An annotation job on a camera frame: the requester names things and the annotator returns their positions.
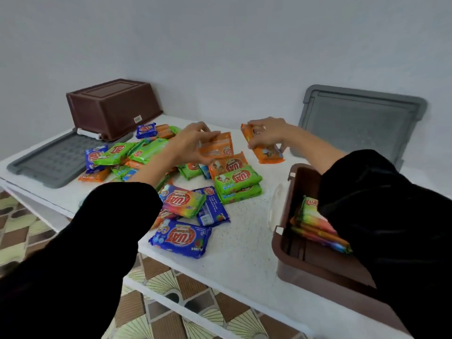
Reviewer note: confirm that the person's left hand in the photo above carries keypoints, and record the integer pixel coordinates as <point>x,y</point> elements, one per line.
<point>187,148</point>

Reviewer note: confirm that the person's right hand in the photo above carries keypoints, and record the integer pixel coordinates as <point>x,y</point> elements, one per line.
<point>275,132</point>

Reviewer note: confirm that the orange snack packet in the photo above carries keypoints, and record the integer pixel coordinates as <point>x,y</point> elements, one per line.
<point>268,155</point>
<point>219,148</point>

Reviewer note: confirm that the pile of colourful soap packets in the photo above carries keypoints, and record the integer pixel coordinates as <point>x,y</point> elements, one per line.
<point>148,151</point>

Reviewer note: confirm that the blue snack packet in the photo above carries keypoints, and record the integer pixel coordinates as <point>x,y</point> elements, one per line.
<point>180,238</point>
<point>212,210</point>

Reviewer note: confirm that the brown storage box with sticker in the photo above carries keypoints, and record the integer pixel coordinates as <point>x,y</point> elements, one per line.
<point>113,109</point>

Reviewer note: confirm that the grey plastic lid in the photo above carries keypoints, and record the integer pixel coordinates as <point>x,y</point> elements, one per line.
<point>360,120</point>
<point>53,162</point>

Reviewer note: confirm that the neat stack of snack packets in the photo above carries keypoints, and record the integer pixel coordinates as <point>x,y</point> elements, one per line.
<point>314,218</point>

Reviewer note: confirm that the brown plastic box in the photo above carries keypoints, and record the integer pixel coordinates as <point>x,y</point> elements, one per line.
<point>310,264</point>

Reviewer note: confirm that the person's left forearm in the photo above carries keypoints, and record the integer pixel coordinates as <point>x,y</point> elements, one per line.
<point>152,169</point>

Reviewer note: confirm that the person's right forearm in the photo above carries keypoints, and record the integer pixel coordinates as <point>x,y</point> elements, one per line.
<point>314,148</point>

